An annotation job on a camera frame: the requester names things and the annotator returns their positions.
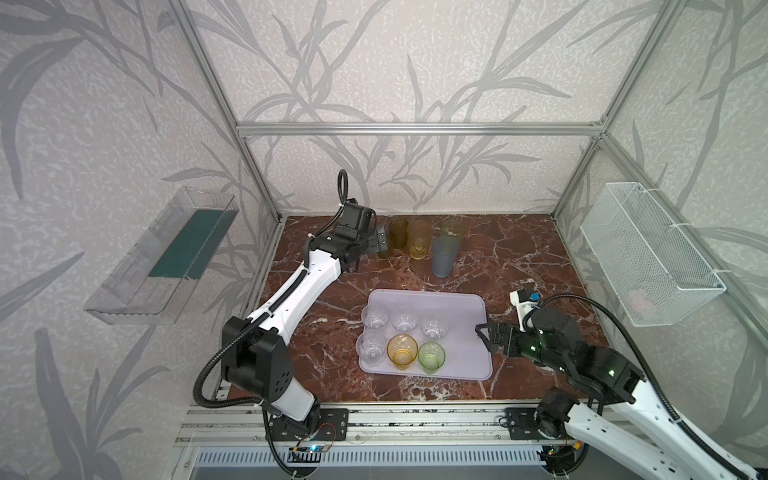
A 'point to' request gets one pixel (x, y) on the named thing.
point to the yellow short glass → (402, 349)
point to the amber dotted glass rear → (399, 233)
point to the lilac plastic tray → (466, 357)
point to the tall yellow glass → (419, 238)
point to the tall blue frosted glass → (444, 253)
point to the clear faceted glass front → (370, 347)
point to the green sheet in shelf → (196, 246)
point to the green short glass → (431, 357)
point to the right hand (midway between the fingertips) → (487, 320)
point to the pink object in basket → (638, 299)
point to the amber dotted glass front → (386, 255)
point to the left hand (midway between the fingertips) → (372, 228)
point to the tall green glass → (452, 227)
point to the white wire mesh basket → (656, 272)
